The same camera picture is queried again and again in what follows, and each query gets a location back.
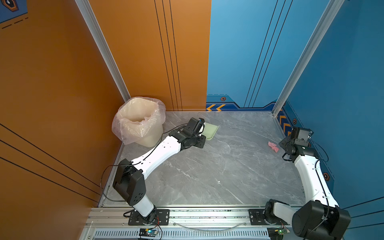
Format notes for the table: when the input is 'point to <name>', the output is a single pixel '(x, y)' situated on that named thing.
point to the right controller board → (277, 233)
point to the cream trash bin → (141, 119)
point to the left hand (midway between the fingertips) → (203, 138)
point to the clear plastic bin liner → (117, 131)
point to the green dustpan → (210, 130)
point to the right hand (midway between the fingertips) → (286, 142)
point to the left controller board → (148, 232)
